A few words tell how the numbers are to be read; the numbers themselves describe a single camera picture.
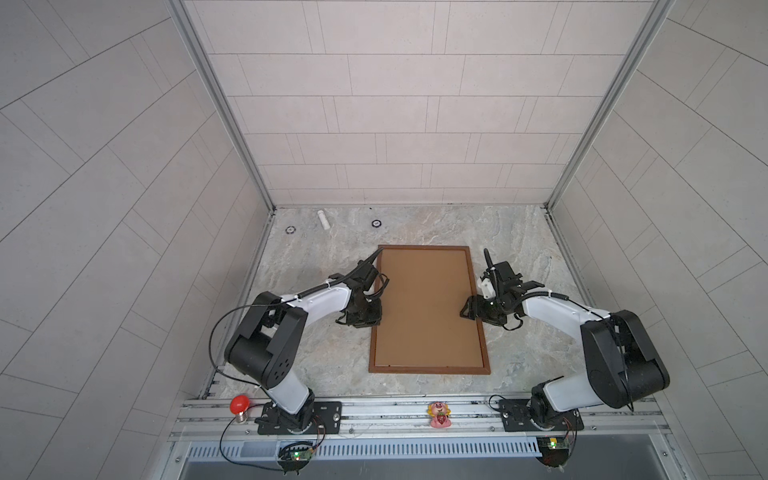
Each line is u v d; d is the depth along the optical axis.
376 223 1.11
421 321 0.86
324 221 1.10
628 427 0.70
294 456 0.64
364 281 0.72
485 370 0.78
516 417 0.71
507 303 0.66
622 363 0.44
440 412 0.70
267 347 0.44
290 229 1.09
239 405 0.70
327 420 0.71
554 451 0.68
